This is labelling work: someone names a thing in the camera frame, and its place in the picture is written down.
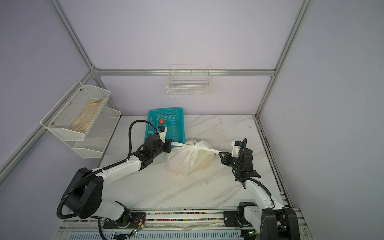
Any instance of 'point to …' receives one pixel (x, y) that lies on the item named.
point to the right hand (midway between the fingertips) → (220, 153)
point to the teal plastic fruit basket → (172, 118)
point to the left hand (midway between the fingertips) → (169, 140)
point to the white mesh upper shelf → (74, 115)
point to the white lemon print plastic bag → (194, 155)
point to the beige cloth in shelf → (88, 115)
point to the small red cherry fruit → (161, 121)
